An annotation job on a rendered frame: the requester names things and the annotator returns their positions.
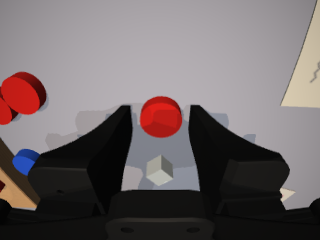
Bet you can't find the pink square tile with cream border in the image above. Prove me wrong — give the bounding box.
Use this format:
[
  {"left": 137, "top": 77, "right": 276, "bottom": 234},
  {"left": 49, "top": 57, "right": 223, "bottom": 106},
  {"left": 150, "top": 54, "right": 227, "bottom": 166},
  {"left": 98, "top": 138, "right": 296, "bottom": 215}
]
[{"left": 280, "top": 187, "right": 295, "bottom": 202}]

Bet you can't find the beige paper sheet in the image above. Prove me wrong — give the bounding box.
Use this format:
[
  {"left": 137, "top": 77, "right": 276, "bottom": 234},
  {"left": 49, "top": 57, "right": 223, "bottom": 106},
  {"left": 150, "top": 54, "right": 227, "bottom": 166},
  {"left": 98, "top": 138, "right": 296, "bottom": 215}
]
[{"left": 280, "top": 0, "right": 320, "bottom": 108}]

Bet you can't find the tan tray with round pockets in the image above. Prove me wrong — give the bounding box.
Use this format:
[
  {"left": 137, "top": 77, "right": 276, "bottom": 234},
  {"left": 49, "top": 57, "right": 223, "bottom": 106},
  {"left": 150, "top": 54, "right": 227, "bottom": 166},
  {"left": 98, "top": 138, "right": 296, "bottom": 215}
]
[{"left": 0, "top": 138, "right": 40, "bottom": 208}]

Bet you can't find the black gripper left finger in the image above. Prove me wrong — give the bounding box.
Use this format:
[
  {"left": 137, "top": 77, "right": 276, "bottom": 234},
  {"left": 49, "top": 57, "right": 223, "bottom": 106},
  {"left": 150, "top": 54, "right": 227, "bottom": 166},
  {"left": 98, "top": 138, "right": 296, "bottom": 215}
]
[{"left": 27, "top": 105, "right": 133, "bottom": 220}]

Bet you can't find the blue disc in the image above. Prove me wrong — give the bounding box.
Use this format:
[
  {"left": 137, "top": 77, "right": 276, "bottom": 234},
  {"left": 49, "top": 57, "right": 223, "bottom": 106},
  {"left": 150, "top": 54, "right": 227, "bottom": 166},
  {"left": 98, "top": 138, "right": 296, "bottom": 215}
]
[{"left": 12, "top": 149, "right": 40, "bottom": 175}]

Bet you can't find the red disc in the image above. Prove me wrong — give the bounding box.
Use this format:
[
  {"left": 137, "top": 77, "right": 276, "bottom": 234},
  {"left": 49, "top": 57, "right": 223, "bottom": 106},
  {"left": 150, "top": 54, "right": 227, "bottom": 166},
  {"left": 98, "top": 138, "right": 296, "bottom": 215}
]
[
  {"left": 0, "top": 181, "right": 5, "bottom": 192},
  {"left": 1, "top": 72, "right": 47, "bottom": 115},
  {"left": 0, "top": 87, "right": 19, "bottom": 125},
  {"left": 140, "top": 96, "right": 182, "bottom": 138}
]

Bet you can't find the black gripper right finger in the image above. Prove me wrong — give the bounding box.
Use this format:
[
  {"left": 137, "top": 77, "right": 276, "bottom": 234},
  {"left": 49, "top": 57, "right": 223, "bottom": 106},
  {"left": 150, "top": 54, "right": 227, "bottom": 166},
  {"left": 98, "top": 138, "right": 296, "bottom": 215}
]
[{"left": 188, "top": 105, "right": 290, "bottom": 220}]

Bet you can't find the small beige cube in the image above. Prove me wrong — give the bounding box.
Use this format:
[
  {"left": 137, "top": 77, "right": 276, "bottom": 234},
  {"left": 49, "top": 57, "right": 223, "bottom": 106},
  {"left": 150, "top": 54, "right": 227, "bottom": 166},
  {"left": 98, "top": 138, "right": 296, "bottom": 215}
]
[{"left": 146, "top": 155, "right": 173, "bottom": 186}]

